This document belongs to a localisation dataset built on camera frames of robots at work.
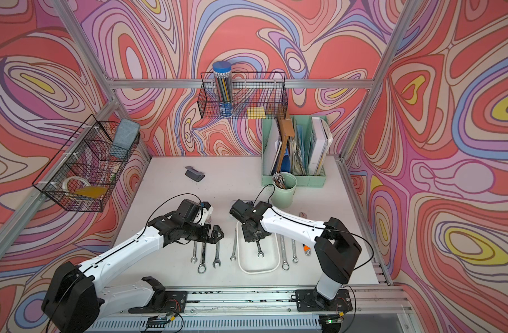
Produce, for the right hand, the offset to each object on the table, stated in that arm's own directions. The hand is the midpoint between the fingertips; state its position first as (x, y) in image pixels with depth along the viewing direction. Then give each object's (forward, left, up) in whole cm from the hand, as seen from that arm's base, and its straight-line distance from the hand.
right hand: (257, 239), depth 83 cm
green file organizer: (+36, -20, +17) cm, 45 cm away
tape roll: (+8, +61, +29) cm, 68 cm away
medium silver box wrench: (-4, -1, 0) cm, 4 cm away
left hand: (+1, +16, +3) cm, 16 cm away
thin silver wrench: (-5, +10, -6) cm, 12 cm away
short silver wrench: (-6, -15, -7) cm, 18 cm away
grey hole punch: (+38, +33, -2) cm, 50 cm away
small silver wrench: (-4, +26, -6) cm, 27 cm away
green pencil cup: (+21, -13, +9) cm, 26 cm away
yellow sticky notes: (+47, -2, +29) cm, 55 cm away
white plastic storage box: (-6, +4, -7) cm, 10 cm away
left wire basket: (+18, +64, +23) cm, 70 cm away
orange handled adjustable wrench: (-3, -21, -5) cm, 21 cm away
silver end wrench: (-5, +17, -6) cm, 19 cm away
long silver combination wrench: (-5, +23, -6) cm, 24 cm away
